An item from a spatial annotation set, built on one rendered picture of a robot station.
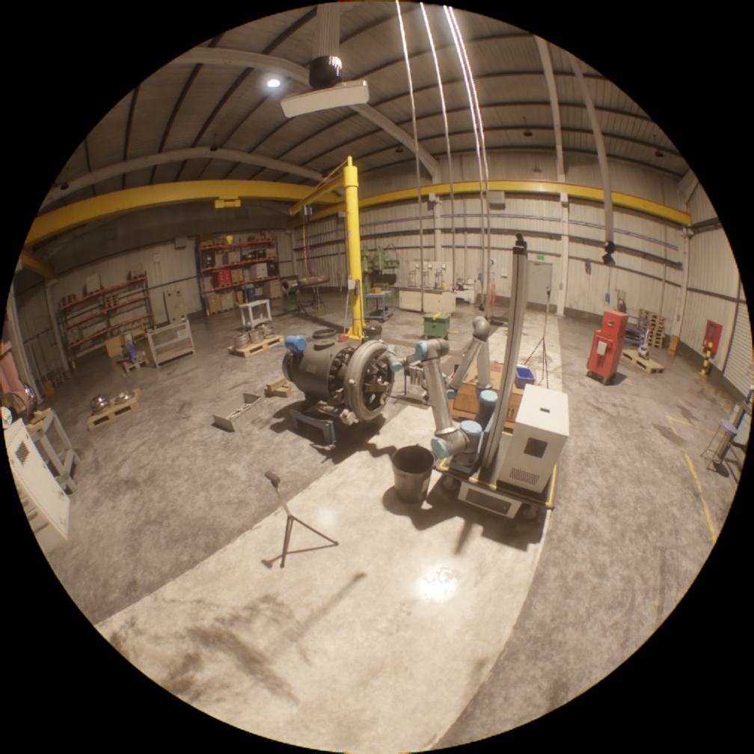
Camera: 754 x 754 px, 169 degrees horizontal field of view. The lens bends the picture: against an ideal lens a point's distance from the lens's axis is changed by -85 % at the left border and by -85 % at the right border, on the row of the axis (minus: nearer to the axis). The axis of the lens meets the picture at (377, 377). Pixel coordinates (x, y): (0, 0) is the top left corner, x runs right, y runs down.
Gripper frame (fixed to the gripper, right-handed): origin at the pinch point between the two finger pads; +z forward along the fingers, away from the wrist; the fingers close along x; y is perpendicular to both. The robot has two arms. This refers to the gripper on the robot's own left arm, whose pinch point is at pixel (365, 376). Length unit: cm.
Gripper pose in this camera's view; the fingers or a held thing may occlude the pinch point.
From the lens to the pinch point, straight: 226.0
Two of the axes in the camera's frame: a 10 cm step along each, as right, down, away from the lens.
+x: -3.2, 0.0, -9.5
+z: -7.3, 6.4, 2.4
